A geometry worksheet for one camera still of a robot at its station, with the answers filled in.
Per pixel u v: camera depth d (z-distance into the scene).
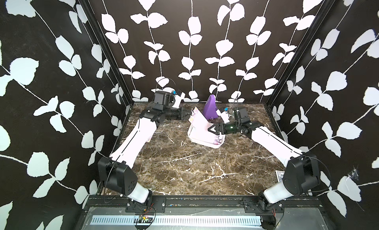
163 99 0.59
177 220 0.70
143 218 0.70
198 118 0.82
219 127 0.73
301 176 0.43
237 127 0.65
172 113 0.65
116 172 0.41
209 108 1.03
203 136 0.95
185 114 0.71
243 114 0.66
